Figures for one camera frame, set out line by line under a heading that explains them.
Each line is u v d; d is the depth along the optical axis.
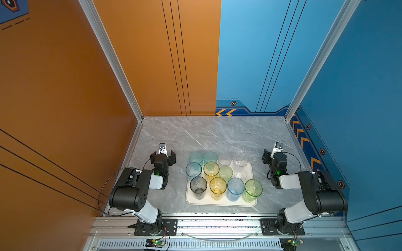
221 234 0.73
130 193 0.46
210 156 0.87
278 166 0.72
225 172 0.91
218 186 0.75
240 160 0.92
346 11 0.71
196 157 0.87
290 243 0.70
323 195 0.45
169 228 0.74
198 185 0.76
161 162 0.71
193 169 0.83
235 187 0.77
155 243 0.71
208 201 0.81
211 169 0.85
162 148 0.80
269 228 0.72
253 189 0.79
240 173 0.87
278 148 0.80
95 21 0.73
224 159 0.94
